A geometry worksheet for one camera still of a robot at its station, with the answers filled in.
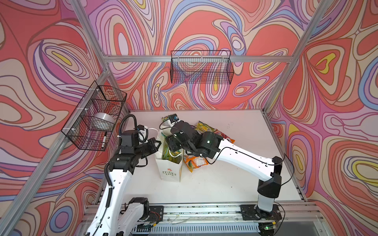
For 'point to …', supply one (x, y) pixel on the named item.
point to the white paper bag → (169, 170)
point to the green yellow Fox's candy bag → (202, 128)
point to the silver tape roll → (105, 116)
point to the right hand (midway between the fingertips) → (172, 141)
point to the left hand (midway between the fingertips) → (162, 142)
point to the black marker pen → (104, 139)
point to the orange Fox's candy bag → (224, 136)
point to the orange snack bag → (193, 162)
